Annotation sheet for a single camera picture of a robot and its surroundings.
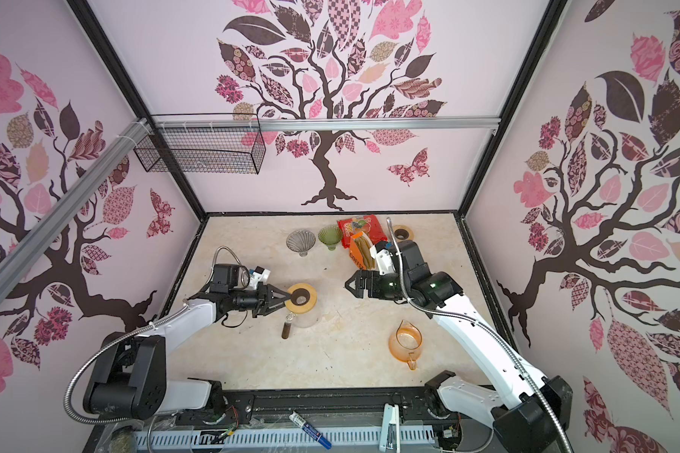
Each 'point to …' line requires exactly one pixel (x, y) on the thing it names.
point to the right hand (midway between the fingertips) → (358, 283)
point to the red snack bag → (352, 226)
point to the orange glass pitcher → (405, 343)
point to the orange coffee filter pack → (360, 251)
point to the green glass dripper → (330, 235)
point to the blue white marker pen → (319, 439)
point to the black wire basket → (203, 142)
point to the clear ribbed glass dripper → (300, 241)
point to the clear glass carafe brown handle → (307, 320)
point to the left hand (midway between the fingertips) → (289, 303)
